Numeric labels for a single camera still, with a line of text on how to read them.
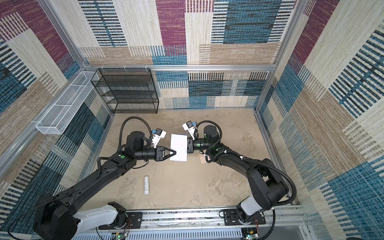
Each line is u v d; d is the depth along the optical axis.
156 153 0.65
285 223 0.73
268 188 0.44
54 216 0.39
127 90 1.11
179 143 0.71
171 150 0.71
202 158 0.95
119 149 0.64
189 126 0.71
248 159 0.52
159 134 0.69
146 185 0.83
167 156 0.70
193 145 0.68
